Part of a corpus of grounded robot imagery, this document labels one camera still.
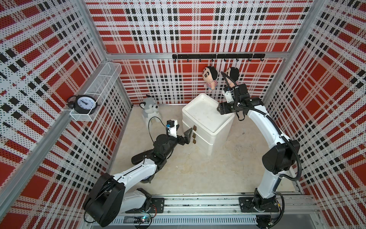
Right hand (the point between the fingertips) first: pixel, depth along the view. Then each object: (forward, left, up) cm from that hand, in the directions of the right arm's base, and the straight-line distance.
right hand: (225, 106), depth 85 cm
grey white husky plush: (+7, +51, -14) cm, 53 cm away
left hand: (-12, +23, -3) cm, 26 cm away
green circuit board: (-54, +44, -24) cm, 74 cm away
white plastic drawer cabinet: (-14, +10, -1) cm, 18 cm away
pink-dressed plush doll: (+27, -8, +5) cm, 28 cm away
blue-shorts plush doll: (+20, +9, +9) cm, 24 cm away
